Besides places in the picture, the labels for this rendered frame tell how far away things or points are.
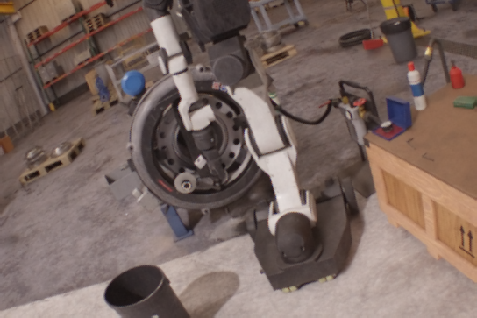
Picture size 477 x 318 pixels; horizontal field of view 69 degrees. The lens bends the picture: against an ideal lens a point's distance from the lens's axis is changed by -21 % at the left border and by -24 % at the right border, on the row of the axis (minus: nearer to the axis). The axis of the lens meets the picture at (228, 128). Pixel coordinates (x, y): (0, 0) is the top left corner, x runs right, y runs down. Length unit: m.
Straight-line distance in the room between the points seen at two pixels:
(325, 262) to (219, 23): 1.04
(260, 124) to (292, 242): 0.53
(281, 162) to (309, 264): 0.50
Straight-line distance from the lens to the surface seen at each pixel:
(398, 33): 4.38
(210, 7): 1.60
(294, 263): 1.75
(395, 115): 1.95
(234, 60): 1.56
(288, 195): 1.90
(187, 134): 2.15
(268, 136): 1.84
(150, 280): 1.93
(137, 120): 2.15
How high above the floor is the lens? 1.26
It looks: 17 degrees down
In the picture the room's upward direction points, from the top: 24 degrees counter-clockwise
